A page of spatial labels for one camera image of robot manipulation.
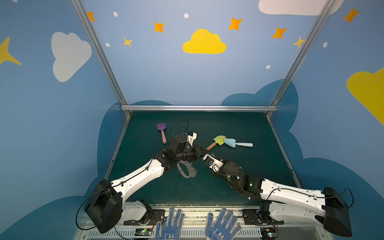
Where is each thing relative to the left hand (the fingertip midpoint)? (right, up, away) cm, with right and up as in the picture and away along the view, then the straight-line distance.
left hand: (211, 153), depth 72 cm
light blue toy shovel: (+19, +2, +31) cm, 37 cm away
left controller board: (-33, -38, -1) cm, 51 cm away
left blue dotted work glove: (-19, -36, -1) cm, 40 cm away
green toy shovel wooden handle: (+10, +4, +32) cm, 34 cm away
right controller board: (+28, -39, -1) cm, 48 cm away
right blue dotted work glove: (+7, -36, -1) cm, 36 cm away
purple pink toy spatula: (-33, +13, +40) cm, 54 cm away
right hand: (+2, 0, +2) cm, 3 cm away
